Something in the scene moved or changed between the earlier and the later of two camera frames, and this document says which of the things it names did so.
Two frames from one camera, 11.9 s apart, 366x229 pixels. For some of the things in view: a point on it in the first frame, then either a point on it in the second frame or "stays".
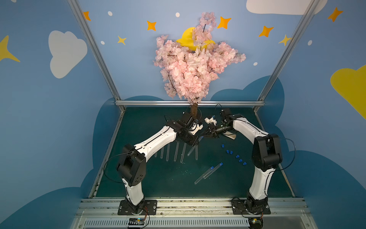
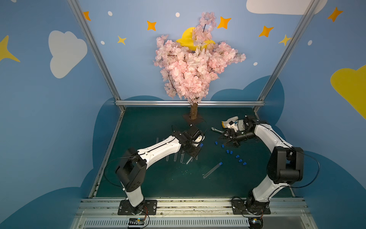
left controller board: x=136 y=221 stays
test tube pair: x=213 y=170 stays
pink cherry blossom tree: x=188 y=68 stays
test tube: x=183 y=152 stays
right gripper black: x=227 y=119 -> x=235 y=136
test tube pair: x=203 y=175 -> x=190 y=160
